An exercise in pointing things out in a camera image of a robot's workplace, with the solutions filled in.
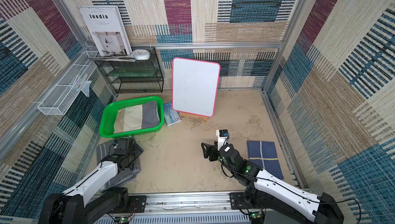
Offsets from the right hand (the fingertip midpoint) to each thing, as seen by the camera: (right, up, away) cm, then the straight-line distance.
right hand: (207, 142), depth 77 cm
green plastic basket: (-61, +5, +19) cm, 64 cm away
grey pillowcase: (-35, +12, +22) cm, 43 cm away
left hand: (-39, -8, +12) cm, 42 cm away
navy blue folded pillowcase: (+33, -9, +12) cm, 36 cm away
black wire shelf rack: (-39, +36, +17) cm, 55 cm away
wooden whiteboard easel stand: (-1, +10, +22) cm, 24 cm away
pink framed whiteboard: (-7, +30, +15) cm, 34 cm away
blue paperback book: (-23, +11, +28) cm, 38 cm away
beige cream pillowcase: (-49, +10, +23) cm, 55 cm away
